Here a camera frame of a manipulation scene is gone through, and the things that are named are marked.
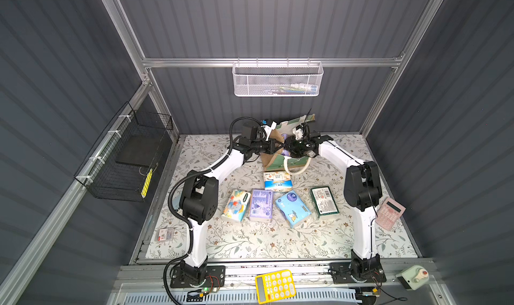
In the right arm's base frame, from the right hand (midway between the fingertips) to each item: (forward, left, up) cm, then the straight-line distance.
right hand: (283, 146), depth 97 cm
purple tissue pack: (-25, +10, -8) cm, 29 cm away
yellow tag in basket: (-30, +50, +14) cm, 60 cm away
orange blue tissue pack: (-15, +3, -7) cm, 17 cm away
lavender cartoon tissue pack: (-5, 0, +2) cm, 5 cm away
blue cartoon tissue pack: (-28, -3, -10) cm, 29 cm away
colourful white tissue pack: (-27, +22, -9) cm, 36 cm away
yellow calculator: (-56, +5, -12) cm, 58 cm away
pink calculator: (-28, -46, -13) cm, 56 cm away
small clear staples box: (-39, +50, -11) cm, 64 cm away
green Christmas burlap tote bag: (-11, +4, +4) cm, 13 cm away
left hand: (-7, -1, +8) cm, 11 cm away
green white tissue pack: (-25, -17, -8) cm, 32 cm away
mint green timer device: (-53, -42, -7) cm, 68 cm away
